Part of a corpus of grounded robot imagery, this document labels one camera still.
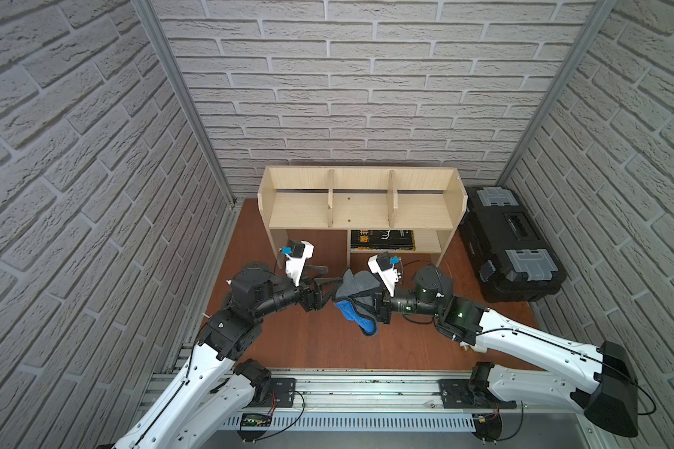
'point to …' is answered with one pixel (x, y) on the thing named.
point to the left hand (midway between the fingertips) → (330, 267)
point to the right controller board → (488, 427)
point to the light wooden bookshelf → (384, 210)
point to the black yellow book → (382, 239)
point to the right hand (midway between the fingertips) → (353, 297)
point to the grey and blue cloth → (355, 299)
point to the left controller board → (253, 419)
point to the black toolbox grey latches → (514, 262)
